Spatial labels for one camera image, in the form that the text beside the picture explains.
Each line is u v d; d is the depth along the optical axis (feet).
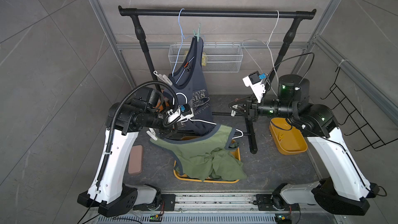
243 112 1.59
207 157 2.53
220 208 2.40
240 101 1.69
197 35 2.21
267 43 1.88
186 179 2.46
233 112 1.73
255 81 1.47
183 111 1.55
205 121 1.80
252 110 1.47
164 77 1.70
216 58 3.32
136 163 2.75
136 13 1.66
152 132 1.97
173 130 1.61
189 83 2.35
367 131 2.05
